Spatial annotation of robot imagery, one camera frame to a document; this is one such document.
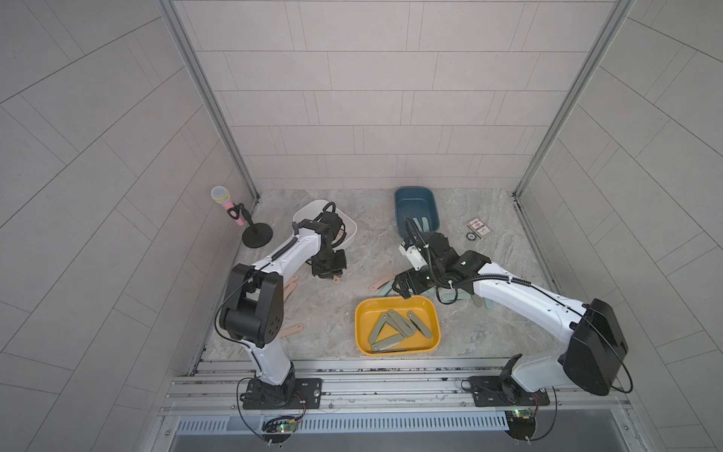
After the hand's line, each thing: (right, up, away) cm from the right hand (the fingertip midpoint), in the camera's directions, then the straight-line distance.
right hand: (404, 281), depth 80 cm
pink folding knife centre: (-6, -3, +11) cm, 13 cm away
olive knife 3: (+5, -14, +3) cm, 15 cm away
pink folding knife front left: (-35, -15, +1) cm, 38 cm away
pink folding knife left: (-35, -2, +11) cm, 37 cm away
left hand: (-18, +1, +9) cm, 20 cm away
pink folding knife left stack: (-36, -5, +9) cm, 38 cm away
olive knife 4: (-4, -17, -1) cm, 18 cm away
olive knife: (0, -14, +1) cm, 14 cm away
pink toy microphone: (-55, +25, +5) cm, 61 cm away
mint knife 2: (+11, +15, +26) cm, 32 cm away
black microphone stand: (-52, +12, +21) cm, 57 cm away
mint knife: (+8, +15, +25) cm, 30 cm away
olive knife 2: (-8, -14, +1) cm, 16 cm away
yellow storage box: (-10, -10, +5) cm, 15 cm away
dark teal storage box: (+8, +25, +32) cm, 42 cm away
